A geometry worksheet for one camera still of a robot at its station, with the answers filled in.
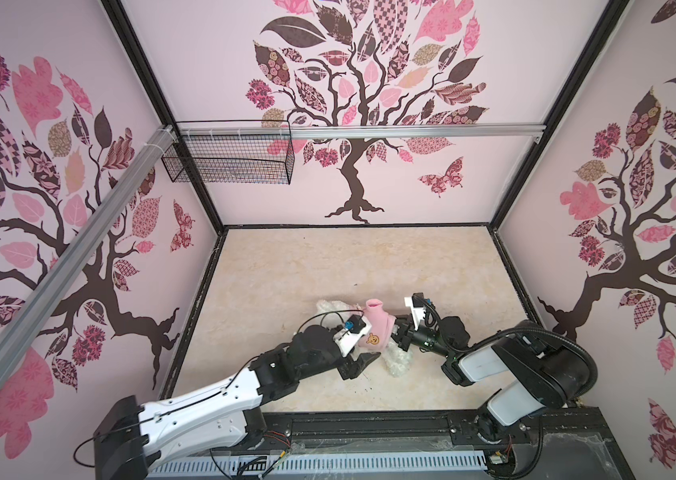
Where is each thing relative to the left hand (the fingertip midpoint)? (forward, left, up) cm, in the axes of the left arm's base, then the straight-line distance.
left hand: (370, 348), depth 71 cm
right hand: (+10, -4, -4) cm, 11 cm away
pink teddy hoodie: (+5, -3, -5) cm, 8 cm away
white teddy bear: (0, -8, -8) cm, 11 cm away
